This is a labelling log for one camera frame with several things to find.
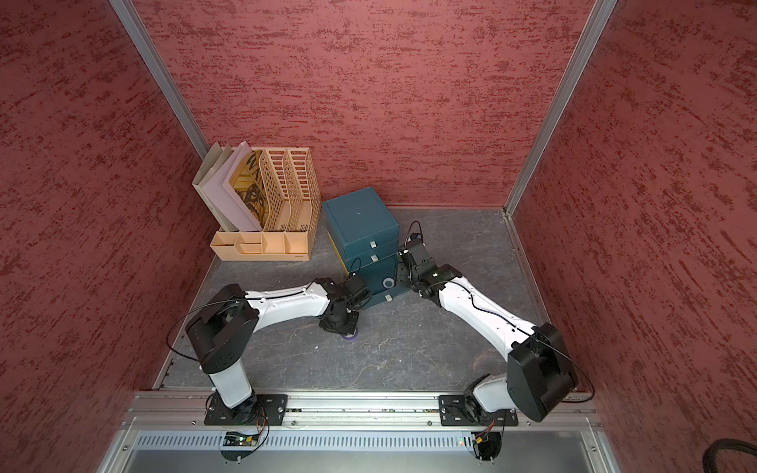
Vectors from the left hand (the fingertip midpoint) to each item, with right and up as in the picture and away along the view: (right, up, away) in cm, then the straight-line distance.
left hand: (343, 335), depth 87 cm
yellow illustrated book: (-34, +47, +13) cm, 60 cm away
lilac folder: (-38, +43, +3) cm, 58 cm away
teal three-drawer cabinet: (+7, +30, -4) cm, 31 cm away
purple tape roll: (+3, 0, -1) cm, 3 cm away
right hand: (+19, +18, -1) cm, 26 cm away
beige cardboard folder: (-43, +54, +5) cm, 69 cm away
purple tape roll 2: (+14, +14, +11) cm, 22 cm away
